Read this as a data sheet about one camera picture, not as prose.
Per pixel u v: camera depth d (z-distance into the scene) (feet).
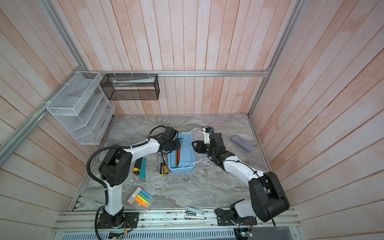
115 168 1.68
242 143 3.31
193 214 2.44
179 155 3.16
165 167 2.96
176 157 3.13
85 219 2.45
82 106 2.38
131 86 3.43
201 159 2.73
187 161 3.10
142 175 2.89
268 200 1.41
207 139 2.56
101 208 2.09
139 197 2.62
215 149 2.20
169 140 2.50
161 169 2.92
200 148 2.50
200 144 2.50
